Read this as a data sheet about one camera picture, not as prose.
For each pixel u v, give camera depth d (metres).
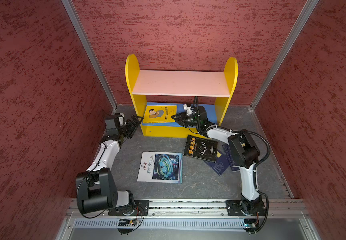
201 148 0.95
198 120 0.77
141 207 0.75
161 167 0.88
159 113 0.94
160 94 0.71
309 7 0.71
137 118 0.83
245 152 0.55
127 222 0.71
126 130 0.74
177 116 0.90
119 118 0.70
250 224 0.71
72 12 0.72
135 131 0.88
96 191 0.42
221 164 0.89
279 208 0.76
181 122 0.84
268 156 0.51
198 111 0.74
